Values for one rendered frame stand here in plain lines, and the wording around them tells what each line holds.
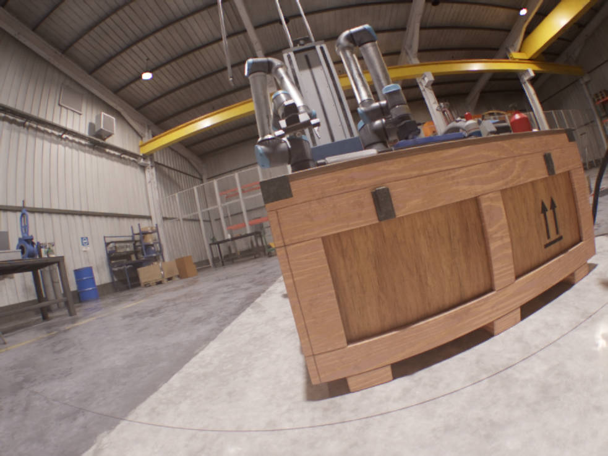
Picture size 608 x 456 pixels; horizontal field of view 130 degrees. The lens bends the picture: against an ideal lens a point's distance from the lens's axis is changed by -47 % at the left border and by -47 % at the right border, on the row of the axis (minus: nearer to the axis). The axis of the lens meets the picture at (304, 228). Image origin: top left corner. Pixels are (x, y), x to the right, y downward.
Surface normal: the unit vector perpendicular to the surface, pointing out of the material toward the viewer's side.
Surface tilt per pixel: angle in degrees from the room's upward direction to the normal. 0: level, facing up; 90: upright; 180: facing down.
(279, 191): 90
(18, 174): 90
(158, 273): 90
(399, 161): 90
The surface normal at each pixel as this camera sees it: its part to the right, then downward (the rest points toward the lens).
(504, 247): 0.01, -0.03
